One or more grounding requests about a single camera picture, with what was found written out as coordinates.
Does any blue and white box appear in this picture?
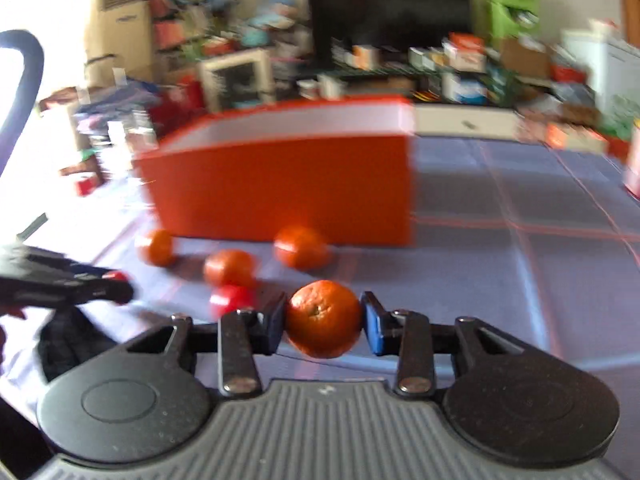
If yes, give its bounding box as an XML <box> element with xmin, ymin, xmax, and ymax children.
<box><xmin>442</xmin><ymin>72</ymin><xmax>489</xmax><ymax>104</ymax></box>

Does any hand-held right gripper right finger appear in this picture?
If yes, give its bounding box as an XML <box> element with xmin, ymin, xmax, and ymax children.
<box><xmin>360</xmin><ymin>291</ymin><xmax>527</xmax><ymax>395</ymax></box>

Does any orange and white medicine box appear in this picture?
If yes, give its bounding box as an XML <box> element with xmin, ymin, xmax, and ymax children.
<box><xmin>444</xmin><ymin>33</ymin><xmax>487</xmax><ymax>74</ymax></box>

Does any red can with yellow lid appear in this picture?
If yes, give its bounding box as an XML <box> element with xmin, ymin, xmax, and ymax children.
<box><xmin>622</xmin><ymin>119</ymin><xmax>640</xmax><ymax>197</ymax></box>

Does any mandarin orange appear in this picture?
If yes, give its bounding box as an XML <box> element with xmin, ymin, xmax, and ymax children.
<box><xmin>285</xmin><ymin>280</ymin><xmax>362</xmax><ymax>359</ymax></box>
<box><xmin>273</xmin><ymin>225</ymin><xmax>332</xmax><ymax>270</ymax></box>
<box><xmin>203</xmin><ymin>249</ymin><xmax>259</xmax><ymax>289</ymax></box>
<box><xmin>135</xmin><ymin>229</ymin><xmax>177</xmax><ymax>267</ymax></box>

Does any brown cardboard box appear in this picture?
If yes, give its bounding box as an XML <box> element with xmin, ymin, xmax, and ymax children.
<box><xmin>500</xmin><ymin>37</ymin><xmax>552</xmax><ymax>79</ymax></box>

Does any white chest freezer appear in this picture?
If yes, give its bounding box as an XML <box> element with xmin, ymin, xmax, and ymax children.
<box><xmin>560</xmin><ymin>24</ymin><xmax>640</xmax><ymax>137</ymax></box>

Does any white and black TV stand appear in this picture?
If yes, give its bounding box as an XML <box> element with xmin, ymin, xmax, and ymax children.
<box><xmin>295</xmin><ymin>62</ymin><xmax>526</xmax><ymax>138</ymax></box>

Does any orange cardboard box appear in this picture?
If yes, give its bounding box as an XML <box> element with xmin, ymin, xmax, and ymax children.
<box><xmin>133</xmin><ymin>96</ymin><xmax>417</xmax><ymax>250</ymax></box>

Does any black flat television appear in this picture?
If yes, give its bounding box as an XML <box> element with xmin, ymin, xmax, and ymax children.
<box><xmin>304</xmin><ymin>0</ymin><xmax>474</xmax><ymax>63</ymax></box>

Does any black cable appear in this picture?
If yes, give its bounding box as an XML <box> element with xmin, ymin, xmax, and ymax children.
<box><xmin>0</xmin><ymin>30</ymin><xmax>46</xmax><ymax>177</ymax></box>

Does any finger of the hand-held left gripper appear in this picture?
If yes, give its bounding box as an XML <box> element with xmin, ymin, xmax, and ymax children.
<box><xmin>0</xmin><ymin>245</ymin><xmax>109</xmax><ymax>282</ymax></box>
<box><xmin>0</xmin><ymin>278</ymin><xmax>135</xmax><ymax>307</ymax></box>

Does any dark cloth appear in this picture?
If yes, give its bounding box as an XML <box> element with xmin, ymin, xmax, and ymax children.
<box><xmin>39</xmin><ymin>307</ymin><xmax>121</xmax><ymax>383</ymax></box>

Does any white framed cabinet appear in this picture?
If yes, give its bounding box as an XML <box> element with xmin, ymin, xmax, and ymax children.
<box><xmin>199</xmin><ymin>49</ymin><xmax>275</xmax><ymax>112</ymax></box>

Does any white standing air conditioner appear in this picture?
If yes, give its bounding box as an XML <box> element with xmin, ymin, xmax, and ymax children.
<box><xmin>96</xmin><ymin>0</ymin><xmax>152</xmax><ymax>87</ymax></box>

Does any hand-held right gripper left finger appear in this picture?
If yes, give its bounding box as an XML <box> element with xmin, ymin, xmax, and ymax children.
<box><xmin>125</xmin><ymin>291</ymin><xmax>287</xmax><ymax>395</ymax></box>

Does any green plastic rack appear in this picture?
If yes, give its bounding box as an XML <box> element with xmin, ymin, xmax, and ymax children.
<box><xmin>482</xmin><ymin>0</ymin><xmax>542</xmax><ymax>52</ymax></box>

